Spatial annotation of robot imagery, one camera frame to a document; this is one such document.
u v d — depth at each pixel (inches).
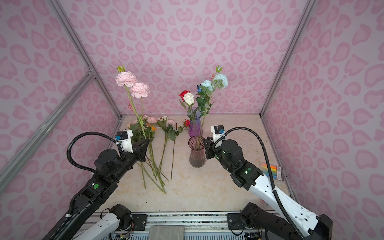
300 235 13.8
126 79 21.4
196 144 32.9
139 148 22.8
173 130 43.3
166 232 26.7
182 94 28.2
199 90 30.9
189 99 26.7
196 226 28.4
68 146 30.6
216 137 23.5
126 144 22.7
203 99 30.2
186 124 43.3
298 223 15.4
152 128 42.1
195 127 39.6
